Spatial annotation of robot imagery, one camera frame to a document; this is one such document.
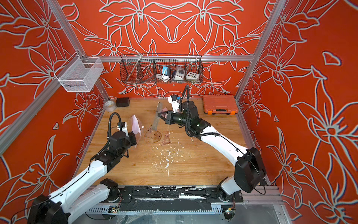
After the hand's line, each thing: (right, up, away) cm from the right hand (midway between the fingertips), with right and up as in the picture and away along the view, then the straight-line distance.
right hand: (154, 116), depth 69 cm
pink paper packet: (+1, +4, +46) cm, 46 cm away
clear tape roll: (-45, +7, +45) cm, 64 cm away
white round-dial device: (+13, +28, +21) cm, 38 cm away
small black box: (-36, +11, +48) cm, 61 cm away
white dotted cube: (+21, +28, +25) cm, 43 cm away
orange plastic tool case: (+46, +9, +42) cm, 63 cm away
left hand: (-16, -9, +14) cm, 23 cm away
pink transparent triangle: (+4, -18, +26) cm, 31 cm away
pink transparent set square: (-9, -13, +29) cm, 33 cm away
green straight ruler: (-4, +4, +48) cm, 48 cm away
